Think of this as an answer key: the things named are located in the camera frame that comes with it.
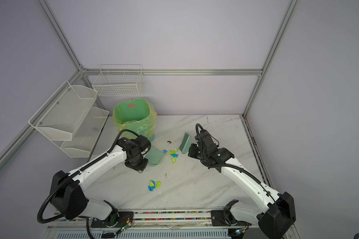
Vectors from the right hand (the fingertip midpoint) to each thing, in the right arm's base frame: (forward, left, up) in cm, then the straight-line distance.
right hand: (187, 149), depth 77 cm
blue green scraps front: (-13, +20, -18) cm, 30 cm away
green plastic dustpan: (+4, +21, -15) cm, 26 cm away
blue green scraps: (+9, +10, -19) cm, 24 cm away
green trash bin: (+31, +35, -4) cm, 47 cm away
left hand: (-8, +27, -8) cm, 29 cm away
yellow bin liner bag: (+32, +35, -5) cm, 48 cm away
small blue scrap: (+10, +15, -18) cm, 26 cm away
